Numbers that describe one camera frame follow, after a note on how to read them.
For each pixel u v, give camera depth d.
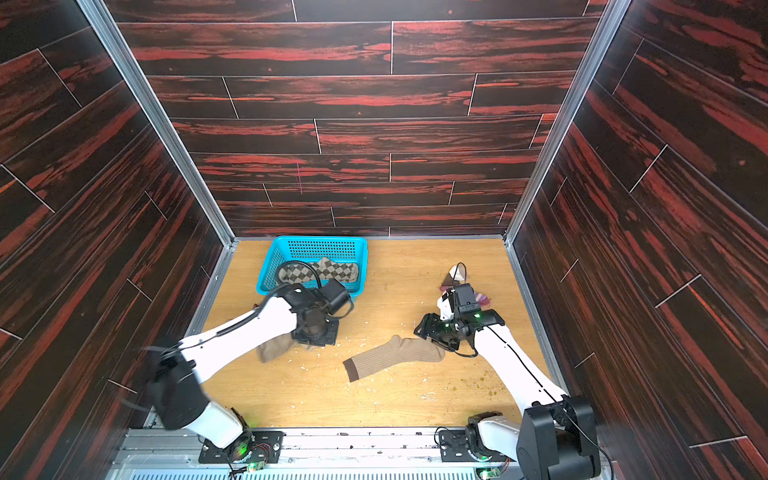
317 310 0.59
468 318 0.60
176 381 0.41
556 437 0.40
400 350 0.91
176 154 0.92
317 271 1.08
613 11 0.65
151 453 0.74
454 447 0.73
